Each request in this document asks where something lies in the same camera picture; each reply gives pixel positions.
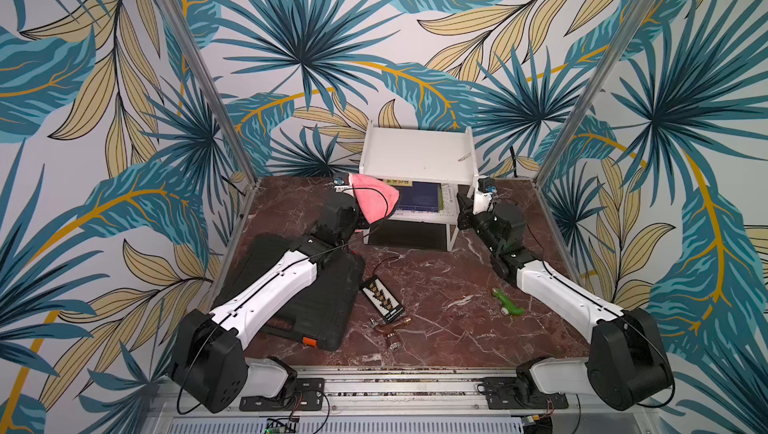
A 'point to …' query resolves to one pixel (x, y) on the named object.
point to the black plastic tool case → (323, 313)
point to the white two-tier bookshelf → (432, 167)
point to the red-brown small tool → (391, 337)
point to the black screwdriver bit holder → (382, 299)
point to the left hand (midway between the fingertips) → (359, 201)
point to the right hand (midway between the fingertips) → (463, 192)
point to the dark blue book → (420, 196)
